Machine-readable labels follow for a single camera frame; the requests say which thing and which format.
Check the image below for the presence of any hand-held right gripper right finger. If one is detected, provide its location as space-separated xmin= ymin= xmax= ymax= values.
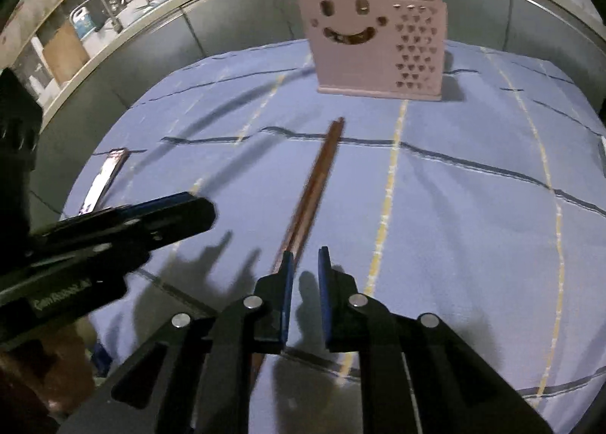
xmin=317 ymin=246 xmax=554 ymax=434

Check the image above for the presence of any blue and white container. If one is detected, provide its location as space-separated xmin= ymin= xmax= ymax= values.
xmin=70 ymin=7 xmax=96 ymax=40

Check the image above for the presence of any wooden cutting board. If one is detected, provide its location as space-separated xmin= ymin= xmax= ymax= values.
xmin=42 ymin=21 xmax=92 ymax=82

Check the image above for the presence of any pink smiley utensil holder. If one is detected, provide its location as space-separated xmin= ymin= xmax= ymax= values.
xmin=290 ymin=0 xmax=447 ymax=101

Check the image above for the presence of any smartphone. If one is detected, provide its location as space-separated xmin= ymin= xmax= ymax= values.
xmin=77 ymin=147 xmax=130 ymax=217

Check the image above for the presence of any brown wooden chopstick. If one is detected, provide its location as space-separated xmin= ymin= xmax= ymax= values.
xmin=270 ymin=119 xmax=342 ymax=276
xmin=248 ymin=117 xmax=346 ymax=385

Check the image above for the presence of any person's left forearm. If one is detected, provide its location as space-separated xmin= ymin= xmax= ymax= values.
xmin=0 ymin=323 xmax=98 ymax=434

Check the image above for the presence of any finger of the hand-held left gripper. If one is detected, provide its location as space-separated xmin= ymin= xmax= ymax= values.
xmin=28 ymin=192 xmax=217 ymax=259
xmin=33 ymin=244 xmax=152 ymax=281

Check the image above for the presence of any blue checked tablecloth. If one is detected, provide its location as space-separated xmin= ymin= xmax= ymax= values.
xmin=61 ymin=39 xmax=606 ymax=434

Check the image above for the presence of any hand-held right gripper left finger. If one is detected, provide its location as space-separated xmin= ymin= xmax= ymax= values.
xmin=57 ymin=249 xmax=297 ymax=434

